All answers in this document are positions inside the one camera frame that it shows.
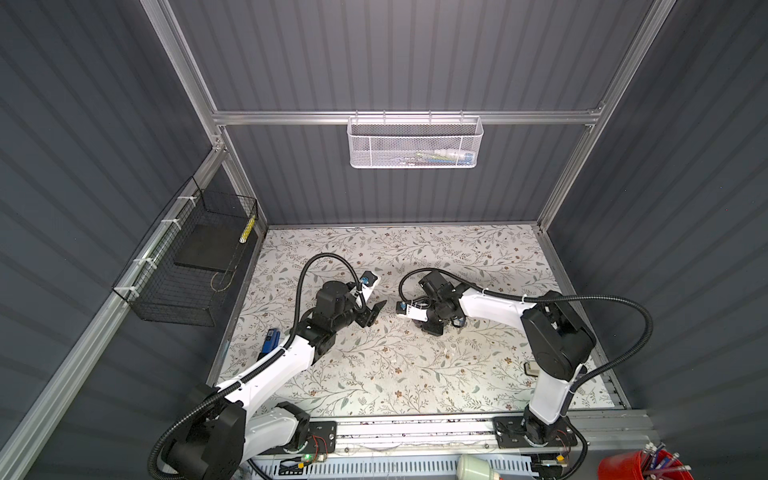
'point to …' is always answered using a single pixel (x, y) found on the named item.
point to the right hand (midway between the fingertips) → (424, 322)
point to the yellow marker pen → (245, 234)
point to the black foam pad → (216, 246)
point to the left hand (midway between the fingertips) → (374, 292)
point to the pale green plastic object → (473, 467)
